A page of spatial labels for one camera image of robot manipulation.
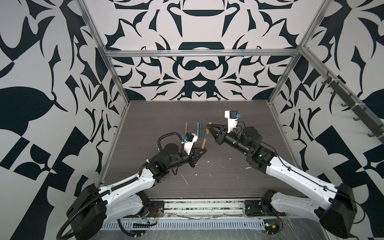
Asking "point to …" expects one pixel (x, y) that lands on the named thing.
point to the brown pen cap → (207, 130)
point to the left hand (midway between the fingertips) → (206, 146)
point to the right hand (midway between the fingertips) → (208, 126)
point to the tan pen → (186, 128)
